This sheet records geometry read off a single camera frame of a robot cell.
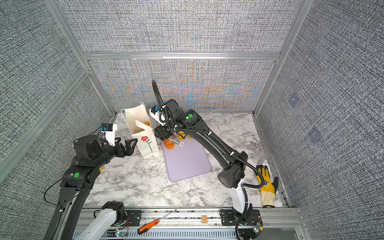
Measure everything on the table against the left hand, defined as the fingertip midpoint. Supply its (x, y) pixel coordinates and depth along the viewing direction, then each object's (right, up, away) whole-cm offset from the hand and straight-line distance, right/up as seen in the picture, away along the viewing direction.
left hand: (128, 138), depth 69 cm
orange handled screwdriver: (+8, -42, +1) cm, 42 cm away
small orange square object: (+35, -39, +4) cm, 53 cm away
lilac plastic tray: (+28, -15, +24) cm, 40 cm away
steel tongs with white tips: (+20, 0, 0) cm, 20 cm away
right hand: (+14, +4, +6) cm, 15 cm away
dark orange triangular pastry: (+14, -6, +29) cm, 33 cm away
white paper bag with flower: (+4, -1, +12) cm, 13 cm away
